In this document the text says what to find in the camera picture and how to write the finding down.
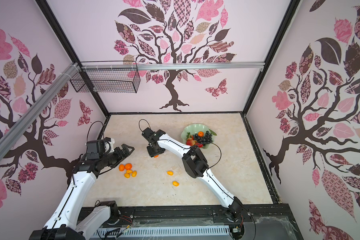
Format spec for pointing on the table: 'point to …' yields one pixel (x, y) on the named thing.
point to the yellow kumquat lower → (175, 183)
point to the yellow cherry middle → (129, 171)
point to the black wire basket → (109, 76)
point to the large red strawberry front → (199, 145)
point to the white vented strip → (164, 230)
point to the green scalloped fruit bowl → (193, 129)
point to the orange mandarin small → (121, 167)
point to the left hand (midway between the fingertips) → (130, 154)
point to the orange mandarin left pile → (128, 166)
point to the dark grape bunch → (206, 138)
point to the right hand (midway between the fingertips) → (153, 151)
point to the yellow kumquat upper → (170, 173)
